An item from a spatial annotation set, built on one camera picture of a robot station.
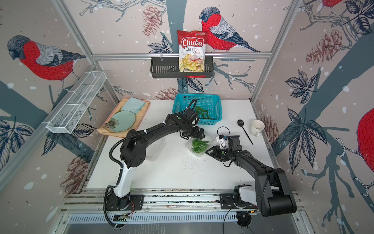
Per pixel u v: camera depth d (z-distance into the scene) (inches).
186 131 30.8
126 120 42.4
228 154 27.5
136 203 28.9
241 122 41.9
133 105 46.7
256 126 37.5
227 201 28.7
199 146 36.6
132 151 21.0
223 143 31.8
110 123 41.6
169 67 37.3
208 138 36.7
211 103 45.4
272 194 16.4
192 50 33.1
